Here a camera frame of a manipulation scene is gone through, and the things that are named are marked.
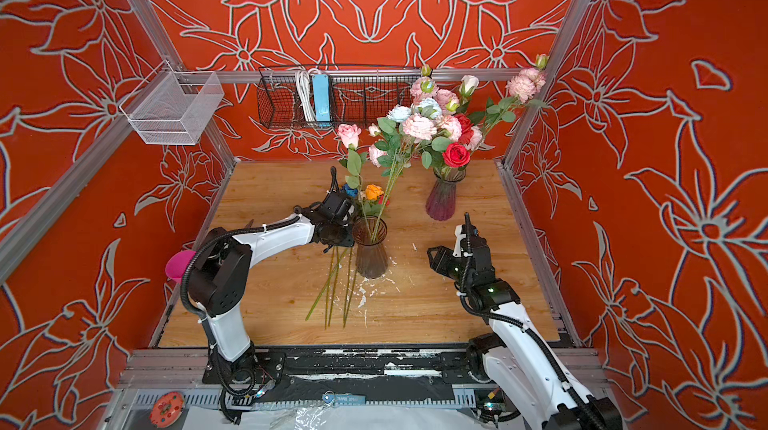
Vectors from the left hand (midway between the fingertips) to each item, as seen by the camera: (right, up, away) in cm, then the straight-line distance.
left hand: (354, 235), depth 93 cm
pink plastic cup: (-45, -5, -17) cm, 48 cm away
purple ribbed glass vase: (+30, +11, +9) cm, 33 cm away
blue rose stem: (0, +15, -6) cm, 16 cm away
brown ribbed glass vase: (+6, -5, -4) cm, 9 cm away
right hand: (+22, -3, -12) cm, 25 cm away
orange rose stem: (+6, +14, +7) cm, 17 cm away
